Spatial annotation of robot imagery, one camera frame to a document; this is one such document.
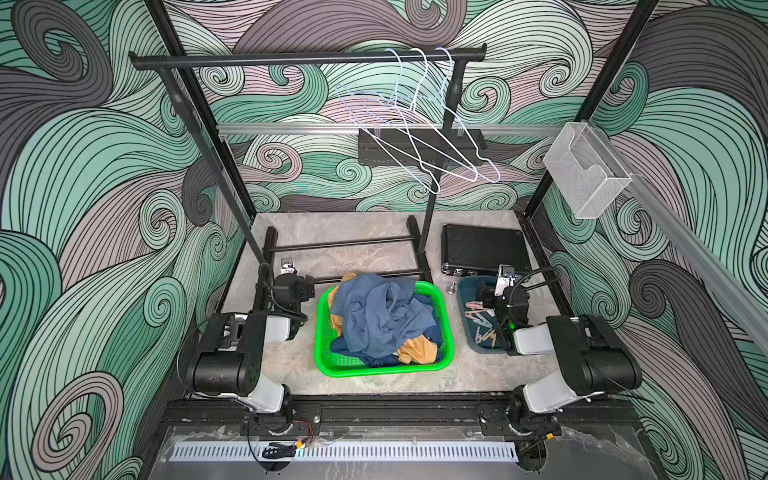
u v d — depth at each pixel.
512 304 0.70
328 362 0.84
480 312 0.90
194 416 0.74
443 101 0.63
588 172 0.76
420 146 0.72
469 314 0.90
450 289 0.96
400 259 1.07
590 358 0.45
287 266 0.81
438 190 0.82
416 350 0.78
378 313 0.73
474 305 0.92
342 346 0.83
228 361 0.45
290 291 0.71
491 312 0.88
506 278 0.78
